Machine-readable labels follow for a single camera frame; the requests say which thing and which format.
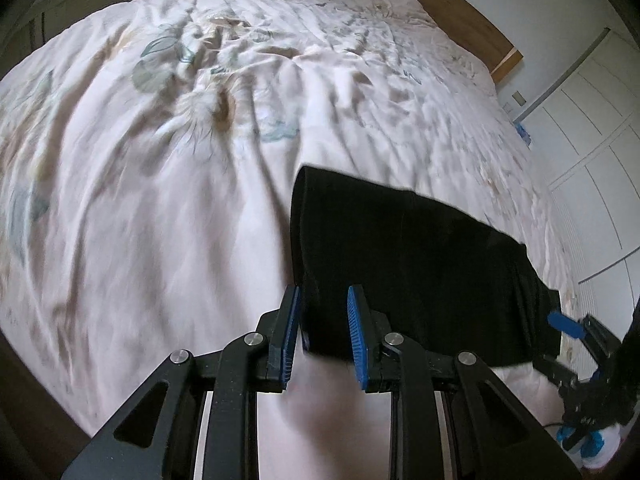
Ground black pants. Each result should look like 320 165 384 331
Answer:
290 166 561 367

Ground pale floral duvet bed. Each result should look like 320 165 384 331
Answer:
1 0 579 479

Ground blue items on nightstand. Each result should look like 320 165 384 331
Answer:
514 122 532 146

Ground white wardrobe doors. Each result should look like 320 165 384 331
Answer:
520 29 639 336

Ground right hand blue white glove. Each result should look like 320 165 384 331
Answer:
578 424 622 471

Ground wall socket plate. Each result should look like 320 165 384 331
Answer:
512 91 526 106

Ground wooden headboard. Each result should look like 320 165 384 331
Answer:
418 0 524 84

